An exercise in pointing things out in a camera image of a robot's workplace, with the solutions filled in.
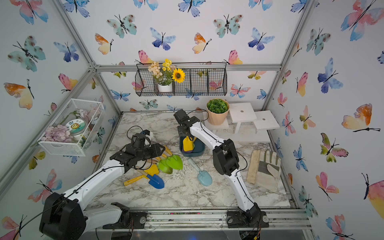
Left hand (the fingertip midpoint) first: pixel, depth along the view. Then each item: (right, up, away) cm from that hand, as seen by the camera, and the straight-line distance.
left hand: (164, 147), depth 83 cm
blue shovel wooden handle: (-6, -19, +3) cm, 21 cm away
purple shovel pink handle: (+12, -4, +11) cm, 17 cm away
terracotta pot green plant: (+29, +21, +1) cm, 36 cm away
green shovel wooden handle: (-2, -13, +7) cm, 15 cm away
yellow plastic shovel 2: (-9, -14, +6) cm, 18 cm away
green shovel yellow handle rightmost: (+4, -10, +10) cm, 14 cm away
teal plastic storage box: (+19, -3, +14) cm, 24 cm away
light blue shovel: (+22, -18, +3) cm, 29 cm away
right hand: (+10, +10, +13) cm, 20 cm away
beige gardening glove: (+58, -14, +6) cm, 60 cm away
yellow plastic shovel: (+12, 0, +10) cm, 16 cm away
